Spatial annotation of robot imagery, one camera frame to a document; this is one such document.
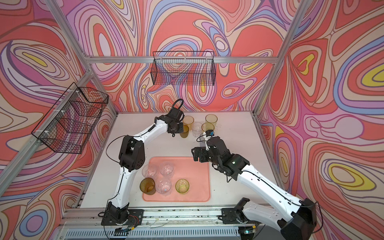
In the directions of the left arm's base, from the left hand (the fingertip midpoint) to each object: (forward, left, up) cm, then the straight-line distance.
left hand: (182, 128), depth 101 cm
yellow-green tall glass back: (+4, -20, +6) cm, 21 cm away
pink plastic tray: (-29, -10, -7) cm, 32 cm away
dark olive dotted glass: (-37, +18, -4) cm, 42 cm away
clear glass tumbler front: (-37, +9, -6) cm, 38 cm away
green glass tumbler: (-37, -1, -6) cm, 37 cm away
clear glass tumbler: (-27, +9, -6) cm, 29 cm away
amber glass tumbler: (+6, -4, +1) cm, 7 cm away
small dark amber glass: (-6, -3, +4) cm, 8 cm away
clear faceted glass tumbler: (-30, +18, -2) cm, 35 cm away
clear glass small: (+1, -10, -3) cm, 11 cm away
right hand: (-26, -11, +12) cm, 30 cm away
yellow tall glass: (0, -16, +1) cm, 16 cm away
